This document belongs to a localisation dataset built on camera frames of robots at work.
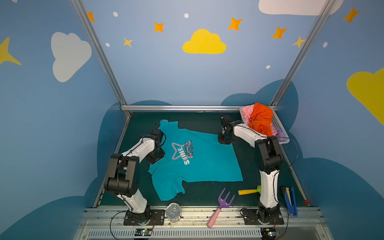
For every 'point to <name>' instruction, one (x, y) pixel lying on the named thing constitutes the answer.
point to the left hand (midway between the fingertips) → (160, 158)
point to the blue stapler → (289, 194)
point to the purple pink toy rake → (222, 203)
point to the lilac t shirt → (281, 136)
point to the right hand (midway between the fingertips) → (222, 140)
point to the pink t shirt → (247, 111)
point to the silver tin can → (173, 212)
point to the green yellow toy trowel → (244, 192)
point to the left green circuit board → (143, 232)
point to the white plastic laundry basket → (276, 116)
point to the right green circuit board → (268, 233)
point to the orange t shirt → (260, 119)
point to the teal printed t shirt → (190, 156)
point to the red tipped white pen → (295, 176)
